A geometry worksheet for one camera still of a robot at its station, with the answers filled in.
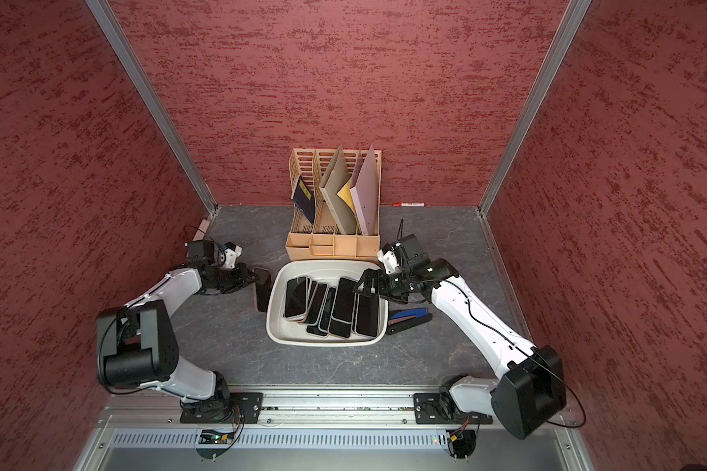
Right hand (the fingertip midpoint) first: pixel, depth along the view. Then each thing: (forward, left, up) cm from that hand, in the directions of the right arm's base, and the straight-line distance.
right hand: (368, 298), depth 76 cm
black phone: (+10, +34, -12) cm, 37 cm away
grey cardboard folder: (+36, +9, +12) cm, 39 cm away
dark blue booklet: (+46, +23, -6) cm, 52 cm away
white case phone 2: (-1, +8, -14) cm, 17 cm away
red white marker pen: (+54, -20, -19) cm, 61 cm away
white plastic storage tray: (-3, +25, -16) cm, 30 cm away
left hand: (+11, +35, -9) cm, 38 cm away
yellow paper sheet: (+31, +6, +9) cm, 33 cm away
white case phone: (+3, 0, -17) cm, 18 cm away
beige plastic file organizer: (+28, +14, -10) cm, 33 cm away
